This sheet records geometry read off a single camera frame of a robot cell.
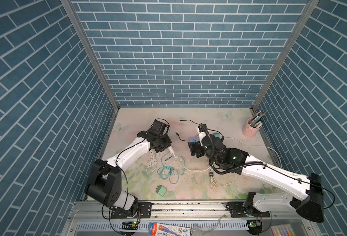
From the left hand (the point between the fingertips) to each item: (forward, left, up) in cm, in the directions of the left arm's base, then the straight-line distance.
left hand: (174, 144), depth 86 cm
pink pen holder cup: (+12, -50, -3) cm, 52 cm away
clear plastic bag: (-40, -15, -11) cm, 44 cm away
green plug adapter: (-23, +7, -10) cm, 26 cm away
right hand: (-5, -11, +12) cm, 17 cm away
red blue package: (-39, +7, -11) cm, 41 cm away
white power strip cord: (+7, -52, -11) cm, 54 cm away
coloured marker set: (-40, -52, -10) cm, 66 cm away
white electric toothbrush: (-3, +2, -1) cm, 4 cm away
